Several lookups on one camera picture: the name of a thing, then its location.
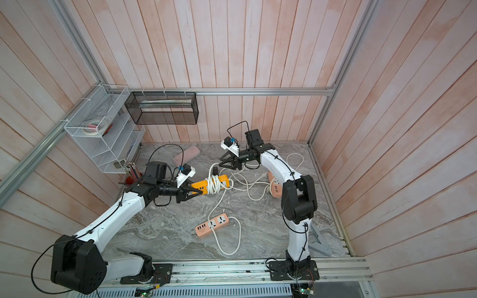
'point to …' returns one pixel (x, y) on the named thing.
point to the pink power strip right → (276, 186)
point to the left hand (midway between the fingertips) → (199, 192)
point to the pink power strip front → (216, 223)
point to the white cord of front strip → (216, 238)
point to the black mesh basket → (163, 107)
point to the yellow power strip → (203, 185)
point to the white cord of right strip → (269, 184)
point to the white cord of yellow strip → (215, 185)
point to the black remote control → (215, 171)
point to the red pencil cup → (132, 177)
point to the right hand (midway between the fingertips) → (221, 161)
